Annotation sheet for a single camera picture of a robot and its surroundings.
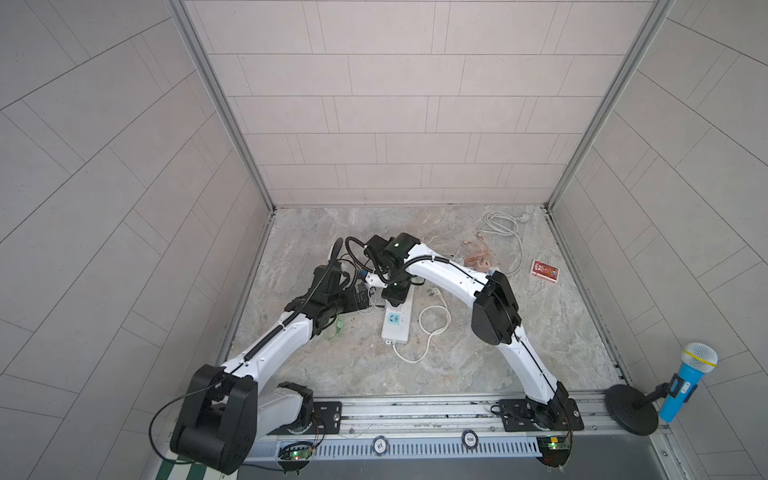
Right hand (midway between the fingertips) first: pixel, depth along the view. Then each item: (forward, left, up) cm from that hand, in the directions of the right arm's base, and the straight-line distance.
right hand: (395, 301), depth 89 cm
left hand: (+1, +9, +5) cm, 10 cm away
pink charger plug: (+8, -27, +4) cm, 29 cm away
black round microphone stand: (-32, -55, -2) cm, 64 cm away
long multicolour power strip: (-6, 0, 0) cm, 6 cm away
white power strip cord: (-6, -11, -3) cm, 13 cm away
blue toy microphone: (-27, -57, +20) cm, 67 cm away
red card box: (+8, -49, -1) cm, 50 cm away
